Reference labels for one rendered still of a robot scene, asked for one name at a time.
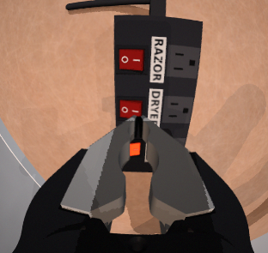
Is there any black power strip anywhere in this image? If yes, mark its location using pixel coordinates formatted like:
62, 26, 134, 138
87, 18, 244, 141
65, 0, 203, 172

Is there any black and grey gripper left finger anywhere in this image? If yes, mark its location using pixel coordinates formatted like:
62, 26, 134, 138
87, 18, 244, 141
12, 115, 138, 253

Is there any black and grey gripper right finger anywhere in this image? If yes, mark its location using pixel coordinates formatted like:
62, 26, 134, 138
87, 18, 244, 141
138, 115, 254, 253

